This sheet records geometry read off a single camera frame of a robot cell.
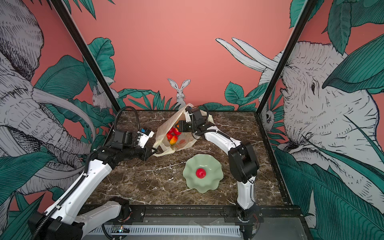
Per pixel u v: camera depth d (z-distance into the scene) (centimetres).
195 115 70
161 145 78
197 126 70
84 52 84
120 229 70
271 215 76
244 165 50
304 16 72
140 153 66
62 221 38
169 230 70
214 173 86
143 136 67
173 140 100
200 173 84
